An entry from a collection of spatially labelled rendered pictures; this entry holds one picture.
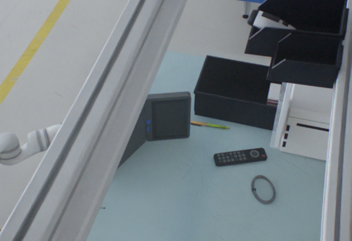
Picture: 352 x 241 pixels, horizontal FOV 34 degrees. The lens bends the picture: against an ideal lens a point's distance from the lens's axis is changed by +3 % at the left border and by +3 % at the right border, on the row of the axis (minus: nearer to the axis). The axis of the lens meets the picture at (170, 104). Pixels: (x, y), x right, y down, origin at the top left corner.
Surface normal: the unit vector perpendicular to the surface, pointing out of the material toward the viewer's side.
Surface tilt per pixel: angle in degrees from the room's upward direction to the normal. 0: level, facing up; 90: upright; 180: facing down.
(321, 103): 0
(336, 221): 0
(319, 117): 90
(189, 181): 0
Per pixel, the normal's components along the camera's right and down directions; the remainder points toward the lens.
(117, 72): 0.00, -0.69
